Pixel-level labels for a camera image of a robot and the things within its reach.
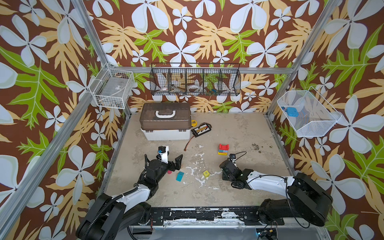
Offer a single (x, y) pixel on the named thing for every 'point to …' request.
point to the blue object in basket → (292, 112)
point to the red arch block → (225, 147)
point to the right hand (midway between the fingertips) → (224, 171)
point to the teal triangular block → (179, 176)
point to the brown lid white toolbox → (165, 121)
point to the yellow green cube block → (206, 174)
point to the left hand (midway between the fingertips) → (174, 152)
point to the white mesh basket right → (316, 116)
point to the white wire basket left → (111, 87)
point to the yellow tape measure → (194, 123)
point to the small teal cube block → (221, 151)
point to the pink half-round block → (169, 172)
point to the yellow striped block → (221, 153)
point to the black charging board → (203, 128)
